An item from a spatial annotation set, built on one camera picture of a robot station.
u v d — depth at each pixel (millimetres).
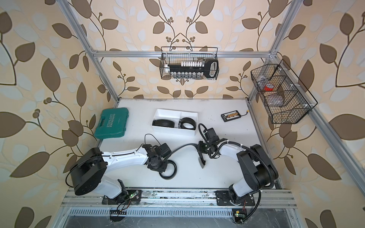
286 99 734
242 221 680
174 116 1062
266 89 814
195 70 842
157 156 637
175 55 912
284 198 755
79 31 812
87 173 435
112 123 992
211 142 712
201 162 825
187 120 937
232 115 1081
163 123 940
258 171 445
